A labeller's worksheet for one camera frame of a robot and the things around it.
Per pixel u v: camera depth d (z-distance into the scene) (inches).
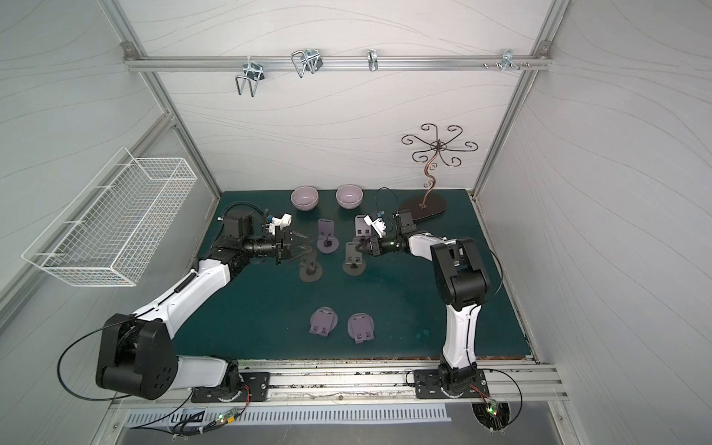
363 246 35.9
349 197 45.3
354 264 37.7
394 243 33.7
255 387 28.9
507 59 30.1
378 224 34.8
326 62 30.4
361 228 39.2
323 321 33.2
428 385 28.9
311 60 30.0
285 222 30.3
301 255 30.0
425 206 45.0
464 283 21.2
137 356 16.2
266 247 27.2
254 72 30.8
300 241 28.6
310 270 36.7
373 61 30.8
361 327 33.1
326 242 40.9
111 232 27.0
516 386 26.1
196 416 28.2
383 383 29.5
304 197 45.2
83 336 15.6
